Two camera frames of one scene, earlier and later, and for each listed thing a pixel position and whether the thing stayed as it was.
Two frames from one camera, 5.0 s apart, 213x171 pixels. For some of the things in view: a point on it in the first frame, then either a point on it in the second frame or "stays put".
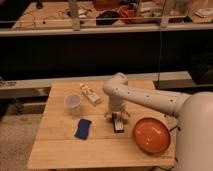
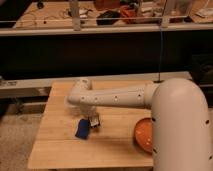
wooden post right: [168, 11] stays put
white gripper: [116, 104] -> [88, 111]
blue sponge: [82, 130] stays put
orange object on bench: [126, 12] stays put
